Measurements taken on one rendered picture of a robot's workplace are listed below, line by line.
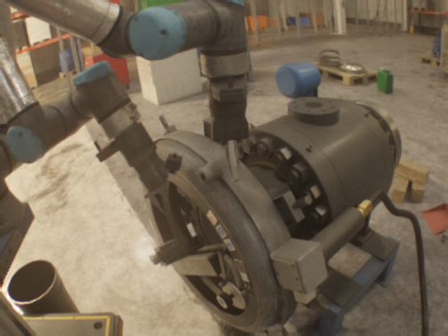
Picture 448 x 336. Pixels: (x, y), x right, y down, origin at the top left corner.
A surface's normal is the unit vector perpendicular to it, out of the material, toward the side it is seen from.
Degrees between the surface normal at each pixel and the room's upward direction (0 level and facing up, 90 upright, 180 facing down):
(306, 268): 67
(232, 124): 91
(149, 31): 91
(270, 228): 53
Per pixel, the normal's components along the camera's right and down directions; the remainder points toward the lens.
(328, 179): 0.40, -0.29
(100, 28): 0.47, 0.71
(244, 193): 0.26, -0.50
